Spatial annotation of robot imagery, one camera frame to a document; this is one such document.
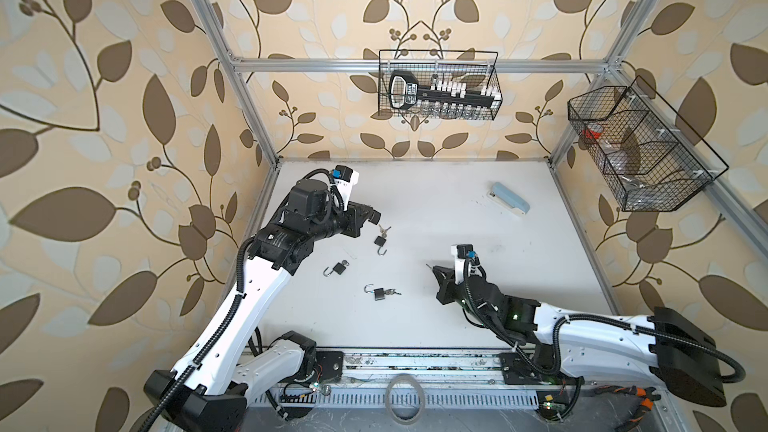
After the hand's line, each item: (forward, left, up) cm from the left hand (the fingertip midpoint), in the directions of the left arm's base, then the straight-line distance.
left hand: (374, 208), depth 68 cm
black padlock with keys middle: (-7, -16, -17) cm, 24 cm away
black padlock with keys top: (+9, 0, -31) cm, 33 cm away
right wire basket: (+15, -68, +4) cm, 69 cm away
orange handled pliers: (-31, -65, -28) cm, 78 cm away
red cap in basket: (+31, -62, -1) cm, 70 cm away
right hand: (-7, -15, -18) cm, 25 cm away
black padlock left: (-1, +13, -30) cm, 33 cm away
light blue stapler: (+26, -45, -28) cm, 58 cm away
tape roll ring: (-30, -7, -32) cm, 44 cm away
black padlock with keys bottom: (-9, 0, -31) cm, 32 cm away
